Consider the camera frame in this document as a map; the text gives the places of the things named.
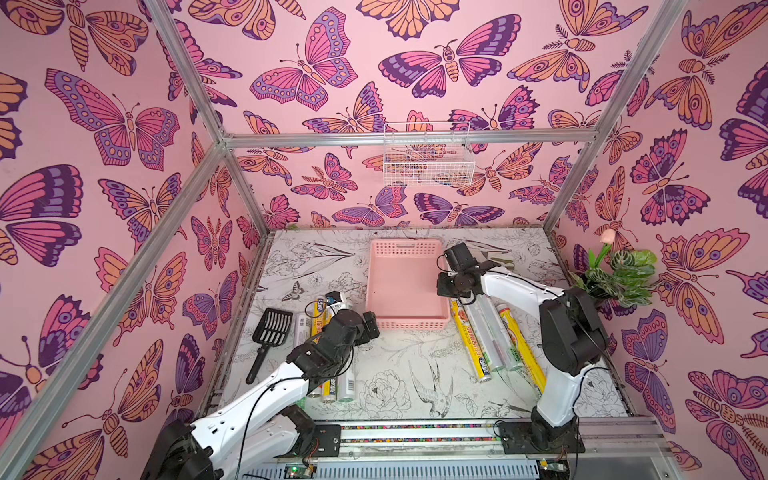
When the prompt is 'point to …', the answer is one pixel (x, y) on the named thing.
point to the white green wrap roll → (346, 384)
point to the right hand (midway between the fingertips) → (434, 290)
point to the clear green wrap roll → (500, 333)
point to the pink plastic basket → (402, 285)
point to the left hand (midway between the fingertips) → (366, 316)
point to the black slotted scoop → (273, 329)
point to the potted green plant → (625, 272)
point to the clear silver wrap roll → (485, 320)
